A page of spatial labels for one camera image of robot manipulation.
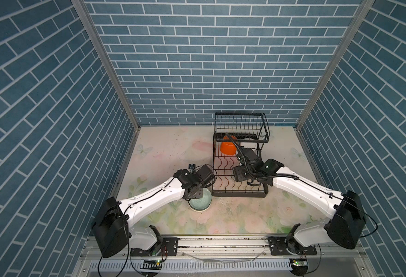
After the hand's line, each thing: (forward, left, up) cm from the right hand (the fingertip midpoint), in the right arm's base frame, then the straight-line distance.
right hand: (239, 171), depth 83 cm
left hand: (-11, +19, -5) cm, 22 cm away
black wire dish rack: (+37, +3, -11) cm, 39 cm away
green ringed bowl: (-14, +16, -9) cm, 23 cm away
